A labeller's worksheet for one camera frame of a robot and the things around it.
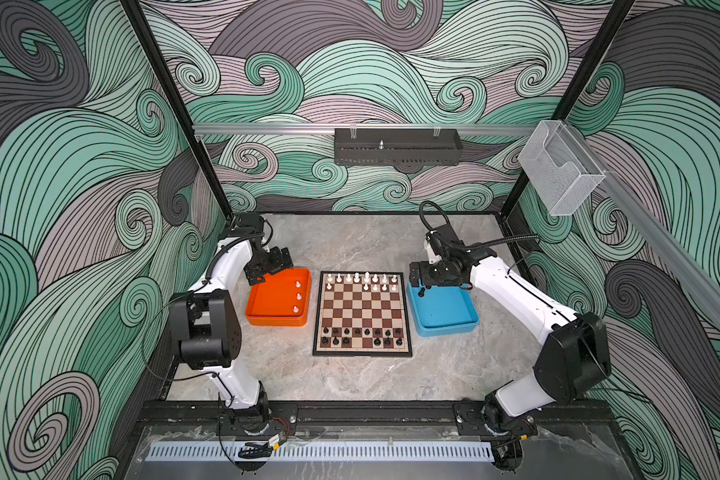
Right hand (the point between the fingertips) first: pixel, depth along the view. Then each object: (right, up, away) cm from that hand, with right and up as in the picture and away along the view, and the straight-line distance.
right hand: (425, 277), depth 85 cm
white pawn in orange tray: (-40, -5, +13) cm, 42 cm away
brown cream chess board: (-18, -12, +5) cm, 22 cm away
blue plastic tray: (+7, -11, +5) cm, 14 cm away
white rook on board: (-29, -3, +13) cm, 32 cm away
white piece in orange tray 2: (-39, -12, +7) cm, 42 cm away
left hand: (-43, +2, +4) cm, 44 cm away
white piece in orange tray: (-39, -8, +10) cm, 41 cm away
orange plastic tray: (-44, -9, +10) cm, 46 cm away
